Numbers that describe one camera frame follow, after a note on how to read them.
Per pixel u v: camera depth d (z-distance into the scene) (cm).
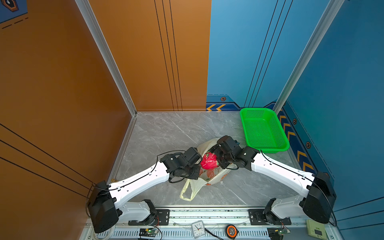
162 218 74
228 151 60
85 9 70
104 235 70
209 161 72
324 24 75
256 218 72
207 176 84
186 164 58
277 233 71
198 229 69
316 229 68
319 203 40
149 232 70
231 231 67
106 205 39
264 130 109
